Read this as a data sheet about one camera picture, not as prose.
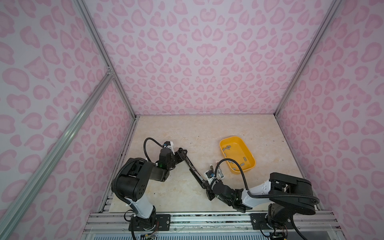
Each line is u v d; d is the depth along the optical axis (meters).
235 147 1.01
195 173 0.88
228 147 1.01
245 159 0.95
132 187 0.51
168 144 0.87
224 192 0.63
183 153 0.92
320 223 0.73
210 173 0.73
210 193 0.73
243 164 0.93
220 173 0.88
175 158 0.84
